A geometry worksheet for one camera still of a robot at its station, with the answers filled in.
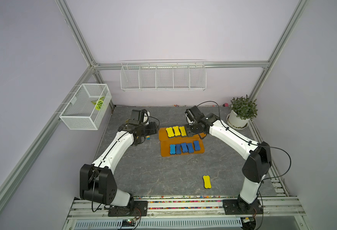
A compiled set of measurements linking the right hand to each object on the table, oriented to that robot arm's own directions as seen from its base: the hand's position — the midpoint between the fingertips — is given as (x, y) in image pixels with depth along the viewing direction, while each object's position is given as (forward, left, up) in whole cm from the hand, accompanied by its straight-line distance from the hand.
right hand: (189, 128), depth 86 cm
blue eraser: (-6, +10, -14) cm, 18 cm away
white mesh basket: (+7, +60, +10) cm, 62 cm away
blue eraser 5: (-2, -6, -16) cm, 17 cm away
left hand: (-1, +20, +2) cm, 20 cm away
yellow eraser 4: (-2, +12, 0) cm, 12 cm away
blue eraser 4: (-5, -1, -14) cm, 15 cm away
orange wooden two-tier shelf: (+2, +9, -18) cm, 20 cm away
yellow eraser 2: (-2, +4, 0) cm, 5 cm away
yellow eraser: (-27, -10, -15) cm, 32 cm away
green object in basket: (+9, +52, +14) cm, 55 cm away
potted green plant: (+12, -35, +3) cm, 37 cm away
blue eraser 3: (-6, +2, -15) cm, 16 cm away
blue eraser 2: (-6, +7, -14) cm, 17 cm away
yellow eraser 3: (-1, +8, -1) cm, 8 cm away
